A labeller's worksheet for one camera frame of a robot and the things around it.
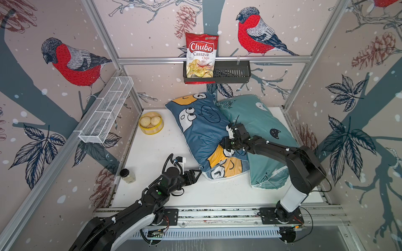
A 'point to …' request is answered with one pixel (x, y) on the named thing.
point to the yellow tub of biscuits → (151, 123)
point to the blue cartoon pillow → (203, 124)
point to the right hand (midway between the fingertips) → (222, 142)
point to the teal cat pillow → (260, 120)
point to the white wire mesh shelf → (97, 128)
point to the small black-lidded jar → (127, 176)
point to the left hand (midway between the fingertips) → (201, 170)
